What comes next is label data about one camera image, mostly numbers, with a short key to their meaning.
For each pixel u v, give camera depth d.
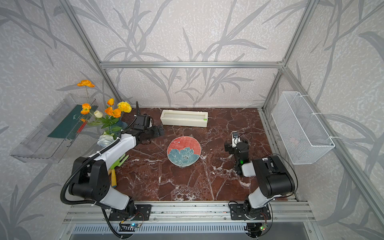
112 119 0.80
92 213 0.74
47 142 0.64
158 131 0.83
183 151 0.96
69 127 0.68
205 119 1.04
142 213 0.73
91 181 0.44
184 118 1.04
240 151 0.71
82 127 0.69
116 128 0.79
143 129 0.69
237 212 0.73
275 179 0.46
